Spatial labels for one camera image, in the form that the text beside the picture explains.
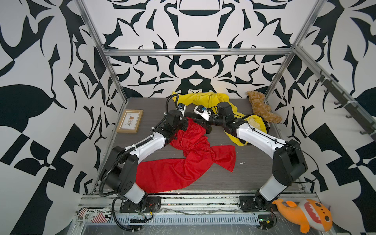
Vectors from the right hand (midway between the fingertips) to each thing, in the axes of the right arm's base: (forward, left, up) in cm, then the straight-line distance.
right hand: (197, 113), depth 83 cm
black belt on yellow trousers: (+5, -49, -20) cm, 53 cm away
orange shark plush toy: (-46, -48, -14) cm, 68 cm away
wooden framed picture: (+10, +46, -20) cm, 52 cm away
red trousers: (-15, -1, -19) cm, 24 cm away
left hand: (+3, +8, -4) cm, 10 cm away
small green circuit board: (-48, -32, -24) cm, 62 cm away
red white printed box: (-45, +49, -18) cm, 70 cm away
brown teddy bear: (+17, -46, -15) cm, 51 cm away
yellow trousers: (+26, -12, -15) cm, 33 cm away
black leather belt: (-7, +2, +7) cm, 10 cm away
